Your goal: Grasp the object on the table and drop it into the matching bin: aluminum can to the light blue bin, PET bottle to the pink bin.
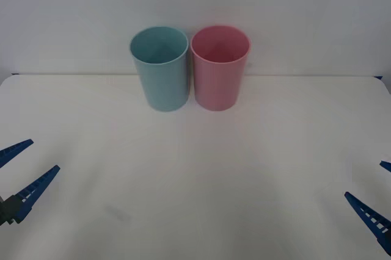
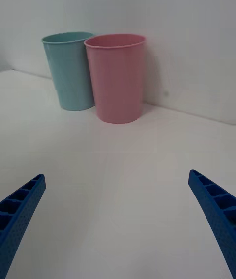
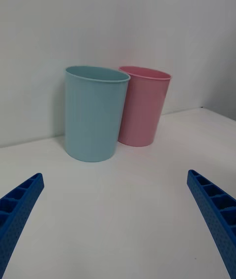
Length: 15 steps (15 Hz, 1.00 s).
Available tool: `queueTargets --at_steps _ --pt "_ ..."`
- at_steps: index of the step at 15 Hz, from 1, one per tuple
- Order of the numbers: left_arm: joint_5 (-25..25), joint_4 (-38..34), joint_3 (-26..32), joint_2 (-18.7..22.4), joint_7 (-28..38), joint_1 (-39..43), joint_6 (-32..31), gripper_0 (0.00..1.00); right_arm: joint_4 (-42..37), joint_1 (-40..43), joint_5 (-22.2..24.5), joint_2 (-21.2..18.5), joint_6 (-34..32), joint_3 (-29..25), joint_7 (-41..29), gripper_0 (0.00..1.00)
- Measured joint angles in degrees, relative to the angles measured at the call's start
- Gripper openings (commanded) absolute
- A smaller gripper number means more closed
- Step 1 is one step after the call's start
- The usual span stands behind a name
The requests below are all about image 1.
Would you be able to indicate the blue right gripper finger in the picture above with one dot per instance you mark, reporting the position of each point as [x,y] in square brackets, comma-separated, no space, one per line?
[386,165]
[371,218]

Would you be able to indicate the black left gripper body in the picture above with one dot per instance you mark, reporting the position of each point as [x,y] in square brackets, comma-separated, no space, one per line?
[2,212]

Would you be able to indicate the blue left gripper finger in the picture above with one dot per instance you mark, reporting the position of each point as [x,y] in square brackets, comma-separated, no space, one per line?
[29,193]
[13,150]

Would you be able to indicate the pale blue plastic bin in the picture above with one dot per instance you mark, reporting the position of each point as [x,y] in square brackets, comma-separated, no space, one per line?
[163,86]

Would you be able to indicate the pink plastic bin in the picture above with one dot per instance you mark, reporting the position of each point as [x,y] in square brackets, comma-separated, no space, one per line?
[217,86]

